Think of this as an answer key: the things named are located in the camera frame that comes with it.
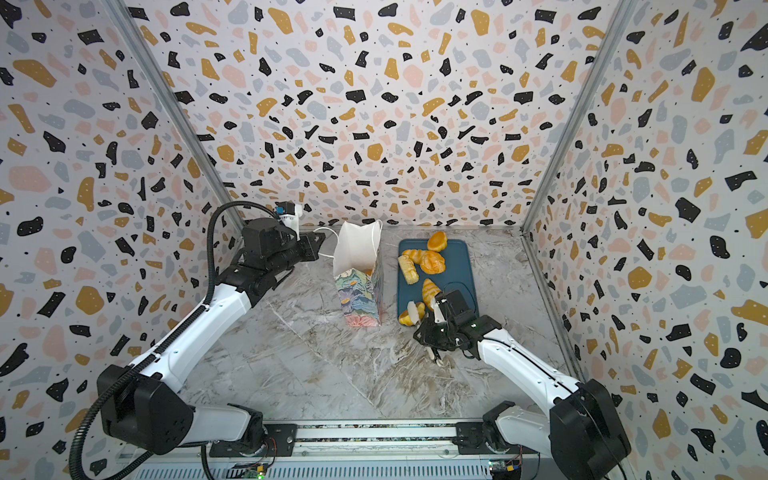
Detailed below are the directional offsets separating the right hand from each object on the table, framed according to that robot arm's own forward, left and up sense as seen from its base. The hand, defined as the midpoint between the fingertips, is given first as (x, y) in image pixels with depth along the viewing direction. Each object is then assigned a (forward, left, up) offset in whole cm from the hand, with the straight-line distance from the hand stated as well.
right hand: (412, 332), depth 82 cm
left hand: (+17, +23, +22) cm, 36 cm away
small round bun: (+40, -10, -7) cm, 42 cm away
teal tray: (+28, -16, -12) cm, 34 cm away
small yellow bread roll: (+7, +2, -6) cm, 9 cm away
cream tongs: (-6, -4, +2) cm, 8 cm away
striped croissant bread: (+17, -6, -7) cm, 20 cm away
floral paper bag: (+9, +14, +15) cm, 23 cm away
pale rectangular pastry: (+26, +1, -6) cm, 27 cm away
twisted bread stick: (+34, -2, -8) cm, 35 cm away
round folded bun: (+28, -7, -5) cm, 29 cm away
